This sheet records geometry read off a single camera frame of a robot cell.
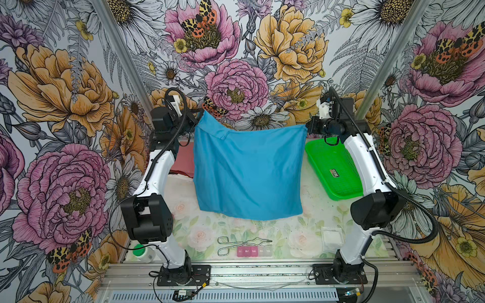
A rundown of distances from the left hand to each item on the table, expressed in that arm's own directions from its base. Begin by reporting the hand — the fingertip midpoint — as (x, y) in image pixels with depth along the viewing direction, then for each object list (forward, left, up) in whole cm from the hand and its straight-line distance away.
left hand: (206, 112), depth 78 cm
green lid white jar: (-45, +21, -31) cm, 58 cm away
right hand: (-2, -42, -6) cm, 43 cm away
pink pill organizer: (-43, -19, -36) cm, 60 cm away
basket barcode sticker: (-4, -65, -38) cm, 75 cm away
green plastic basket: (0, -66, -38) cm, 76 cm away
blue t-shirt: (-18, -18, -18) cm, 31 cm away
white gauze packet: (-38, -53, -38) cm, 76 cm away
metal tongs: (-42, -7, -40) cm, 58 cm away
